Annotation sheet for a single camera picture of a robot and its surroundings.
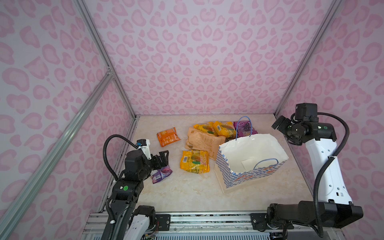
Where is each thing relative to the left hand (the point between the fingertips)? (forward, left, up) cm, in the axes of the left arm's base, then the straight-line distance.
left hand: (161, 151), depth 72 cm
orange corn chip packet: (+24, +3, -21) cm, 32 cm away
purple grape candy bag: (+27, -51, -18) cm, 61 cm away
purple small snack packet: (-3, +6, -22) cm, 23 cm away
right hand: (+8, -58, +7) cm, 59 cm away
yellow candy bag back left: (+30, -27, -19) cm, 45 cm away
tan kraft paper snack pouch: (+18, -25, -15) cm, 34 cm away
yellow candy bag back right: (+25, -38, -16) cm, 48 cm away
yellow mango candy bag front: (+4, -16, -20) cm, 26 cm away
